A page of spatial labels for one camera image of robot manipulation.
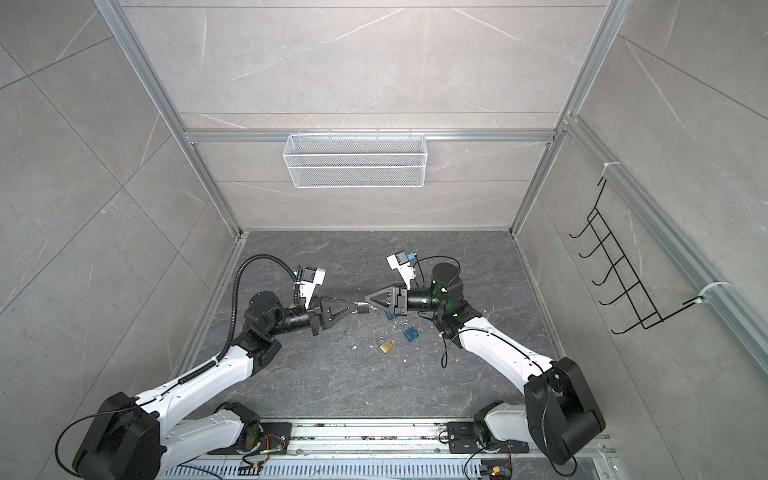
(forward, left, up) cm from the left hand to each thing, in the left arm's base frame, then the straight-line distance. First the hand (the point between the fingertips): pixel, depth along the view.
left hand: (354, 305), depth 67 cm
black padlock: (0, -2, -1) cm, 2 cm away
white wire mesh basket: (+55, +1, +3) cm, 55 cm away
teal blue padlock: (+5, -15, -27) cm, 31 cm away
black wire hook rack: (-4, -64, +3) cm, 64 cm away
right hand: (+2, -3, -1) cm, 4 cm away
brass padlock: (+1, -8, -27) cm, 28 cm away
